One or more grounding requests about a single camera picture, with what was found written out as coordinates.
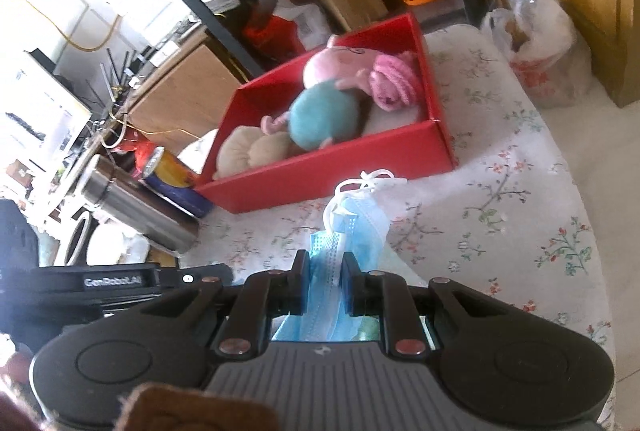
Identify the wooden television stand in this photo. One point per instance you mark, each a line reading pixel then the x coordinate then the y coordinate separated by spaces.
pixel 175 86

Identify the blue face mask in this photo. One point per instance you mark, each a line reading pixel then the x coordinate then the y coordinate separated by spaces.
pixel 360 221

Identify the beige plush toy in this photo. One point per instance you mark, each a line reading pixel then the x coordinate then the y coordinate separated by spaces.
pixel 250 151

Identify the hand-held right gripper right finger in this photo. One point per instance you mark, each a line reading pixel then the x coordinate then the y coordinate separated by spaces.
pixel 346 288

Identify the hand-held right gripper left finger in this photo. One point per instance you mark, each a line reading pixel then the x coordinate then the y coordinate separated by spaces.
pixel 304 283

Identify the pink knit hat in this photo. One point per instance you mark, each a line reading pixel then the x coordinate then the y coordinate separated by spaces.
pixel 395 81

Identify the brown fuzzy cloth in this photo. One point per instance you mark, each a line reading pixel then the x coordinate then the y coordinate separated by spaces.
pixel 200 411

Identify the pink teal pig plush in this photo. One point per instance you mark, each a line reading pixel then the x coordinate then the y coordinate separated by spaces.
pixel 320 116

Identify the blue yellow drink can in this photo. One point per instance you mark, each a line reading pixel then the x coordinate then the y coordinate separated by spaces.
pixel 175 181

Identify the floral tablecloth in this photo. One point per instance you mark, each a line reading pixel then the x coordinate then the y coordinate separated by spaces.
pixel 500 161

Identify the flat screen television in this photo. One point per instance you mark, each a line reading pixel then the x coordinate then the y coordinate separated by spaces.
pixel 45 111

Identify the black router with antennas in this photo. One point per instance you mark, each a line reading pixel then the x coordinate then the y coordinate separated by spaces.
pixel 120 76

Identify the red cardboard box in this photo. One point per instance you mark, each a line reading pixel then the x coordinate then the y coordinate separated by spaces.
pixel 350 161

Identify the red white plastic bag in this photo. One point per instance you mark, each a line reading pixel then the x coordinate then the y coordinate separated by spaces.
pixel 300 21

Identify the stainless steel thermos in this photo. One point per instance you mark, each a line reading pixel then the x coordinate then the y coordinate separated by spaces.
pixel 135 206

